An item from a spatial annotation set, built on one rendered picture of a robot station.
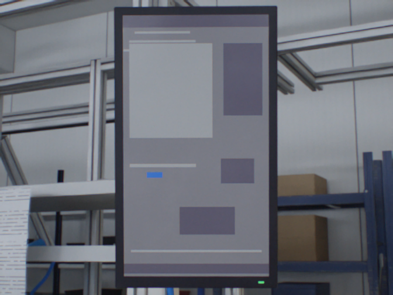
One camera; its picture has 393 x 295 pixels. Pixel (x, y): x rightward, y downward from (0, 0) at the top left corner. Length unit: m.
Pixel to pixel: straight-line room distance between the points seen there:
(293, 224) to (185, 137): 3.24
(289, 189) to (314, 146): 0.60
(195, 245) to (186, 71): 0.31
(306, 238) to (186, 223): 3.20
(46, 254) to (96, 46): 4.46
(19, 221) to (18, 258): 0.09
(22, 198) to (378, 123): 3.53
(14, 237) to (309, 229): 2.94
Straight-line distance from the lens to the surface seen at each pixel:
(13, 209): 1.60
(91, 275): 2.14
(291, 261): 4.27
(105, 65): 2.23
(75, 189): 1.61
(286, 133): 4.89
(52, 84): 2.46
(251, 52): 1.11
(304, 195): 4.26
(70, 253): 1.61
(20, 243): 1.57
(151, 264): 1.12
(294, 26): 5.12
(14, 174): 2.69
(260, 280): 1.13
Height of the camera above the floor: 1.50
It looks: 10 degrees up
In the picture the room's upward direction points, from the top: straight up
